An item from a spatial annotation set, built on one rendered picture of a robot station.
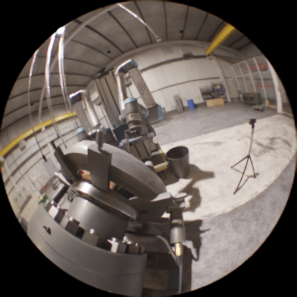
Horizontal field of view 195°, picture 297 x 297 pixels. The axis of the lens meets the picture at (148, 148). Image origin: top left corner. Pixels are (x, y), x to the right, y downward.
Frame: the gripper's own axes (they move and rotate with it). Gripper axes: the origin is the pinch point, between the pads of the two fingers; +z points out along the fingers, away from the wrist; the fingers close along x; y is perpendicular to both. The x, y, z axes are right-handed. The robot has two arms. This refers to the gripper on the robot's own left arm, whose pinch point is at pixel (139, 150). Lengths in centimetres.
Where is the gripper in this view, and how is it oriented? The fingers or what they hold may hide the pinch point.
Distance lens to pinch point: 51.2
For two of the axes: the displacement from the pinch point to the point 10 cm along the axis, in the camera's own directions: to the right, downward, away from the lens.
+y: -1.7, 0.5, -9.8
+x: 9.6, -2.0, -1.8
